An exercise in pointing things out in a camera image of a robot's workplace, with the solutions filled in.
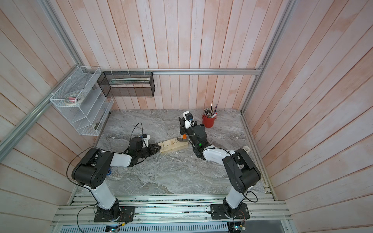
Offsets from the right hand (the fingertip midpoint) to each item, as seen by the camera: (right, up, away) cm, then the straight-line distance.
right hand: (181, 116), depth 84 cm
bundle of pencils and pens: (+19, +3, +14) cm, 24 cm away
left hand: (-14, -22, +12) cm, 28 cm away
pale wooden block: (-6, -19, +12) cm, 23 cm away
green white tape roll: (+45, -22, +12) cm, 51 cm away
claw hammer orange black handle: (+3, -14, +11) cm, 18 cm away
